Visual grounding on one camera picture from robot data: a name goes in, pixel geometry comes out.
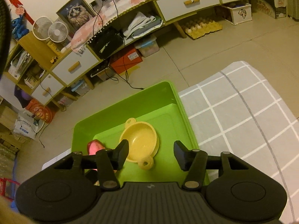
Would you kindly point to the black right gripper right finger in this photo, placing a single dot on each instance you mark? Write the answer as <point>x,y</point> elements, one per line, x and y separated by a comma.
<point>193,162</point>

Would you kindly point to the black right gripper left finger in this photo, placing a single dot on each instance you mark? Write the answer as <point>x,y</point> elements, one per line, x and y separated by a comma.
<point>108,161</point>

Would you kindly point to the pink pig toy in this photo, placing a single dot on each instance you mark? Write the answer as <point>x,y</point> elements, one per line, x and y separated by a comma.
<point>94,146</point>

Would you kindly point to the yellow toy pot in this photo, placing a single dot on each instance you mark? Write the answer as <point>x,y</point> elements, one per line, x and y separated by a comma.
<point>143,143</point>

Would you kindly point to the green plastic storage bin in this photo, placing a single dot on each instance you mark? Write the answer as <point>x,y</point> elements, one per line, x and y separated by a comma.
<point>158,105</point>

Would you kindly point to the orange printed bag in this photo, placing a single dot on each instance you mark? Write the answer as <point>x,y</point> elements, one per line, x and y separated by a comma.
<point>42,112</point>

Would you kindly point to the red cardboard box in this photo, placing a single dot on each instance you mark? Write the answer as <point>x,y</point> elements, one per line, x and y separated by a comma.
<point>125,59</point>

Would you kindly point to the black bag on shelf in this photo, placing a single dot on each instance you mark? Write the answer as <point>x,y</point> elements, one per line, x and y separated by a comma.
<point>105,42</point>

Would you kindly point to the clear plastic storage box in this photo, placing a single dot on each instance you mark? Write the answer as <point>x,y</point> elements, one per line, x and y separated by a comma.
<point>147,45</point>

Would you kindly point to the wooden tv cabinet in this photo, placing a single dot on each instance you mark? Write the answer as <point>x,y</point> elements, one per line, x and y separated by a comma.
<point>43,71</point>

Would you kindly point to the pink table runner cloth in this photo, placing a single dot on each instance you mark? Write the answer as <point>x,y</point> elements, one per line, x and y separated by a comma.
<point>105,17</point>

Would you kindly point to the egg carton tray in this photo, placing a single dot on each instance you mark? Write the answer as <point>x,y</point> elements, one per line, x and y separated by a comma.
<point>201,27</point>

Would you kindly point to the white desk fan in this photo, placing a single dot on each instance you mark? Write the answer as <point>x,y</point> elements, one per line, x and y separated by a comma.
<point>58,32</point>
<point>41,27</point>

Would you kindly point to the white cutout storage box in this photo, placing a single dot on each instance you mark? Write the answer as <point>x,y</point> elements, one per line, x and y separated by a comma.
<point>237,14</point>

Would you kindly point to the cat portrait frame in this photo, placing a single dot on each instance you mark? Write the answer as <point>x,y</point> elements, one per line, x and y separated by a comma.
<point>75,13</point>

